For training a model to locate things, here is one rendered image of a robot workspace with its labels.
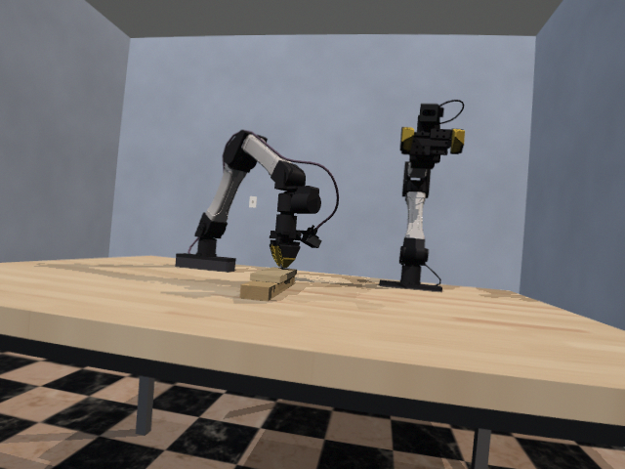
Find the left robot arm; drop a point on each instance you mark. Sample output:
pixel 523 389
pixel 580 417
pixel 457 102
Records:
pixel 413 251

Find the light wooden plank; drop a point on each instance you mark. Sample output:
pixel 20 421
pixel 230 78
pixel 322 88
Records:
pixel 264 291

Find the light wooden slat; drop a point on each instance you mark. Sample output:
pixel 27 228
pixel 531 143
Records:
pixel 273 274

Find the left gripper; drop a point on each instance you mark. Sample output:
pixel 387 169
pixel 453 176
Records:
pixel 424 143

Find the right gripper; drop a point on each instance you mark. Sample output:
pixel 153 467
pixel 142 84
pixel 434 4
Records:
pixel 285 248

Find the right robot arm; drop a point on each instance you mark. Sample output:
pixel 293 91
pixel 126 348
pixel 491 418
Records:
pixel 239 161

